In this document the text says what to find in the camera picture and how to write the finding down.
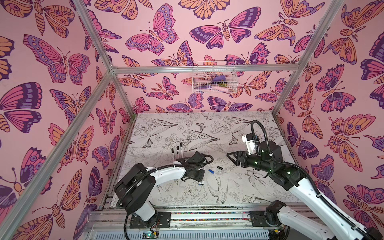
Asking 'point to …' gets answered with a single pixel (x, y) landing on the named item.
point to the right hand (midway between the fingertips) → (230, 152)
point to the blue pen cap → (211, 171)
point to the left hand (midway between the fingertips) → (202, 174)
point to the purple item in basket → (221, 78)
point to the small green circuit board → (148, 235)
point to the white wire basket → (203, 72)
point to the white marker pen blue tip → (202, 183)
